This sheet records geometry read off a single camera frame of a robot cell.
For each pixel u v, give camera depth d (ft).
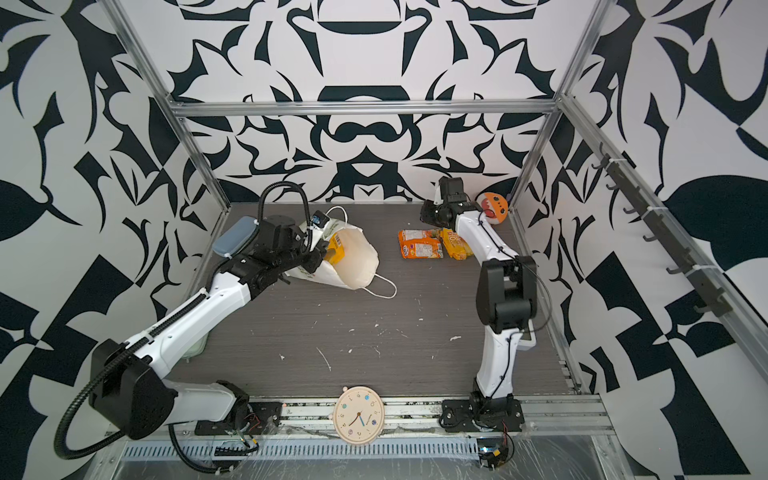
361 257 3.16
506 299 1.73
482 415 2.21
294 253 2.19
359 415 2.39
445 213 2.34
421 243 3.45
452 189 2.47
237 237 3.47
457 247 3.36
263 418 2.43
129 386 1.32
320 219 2.23
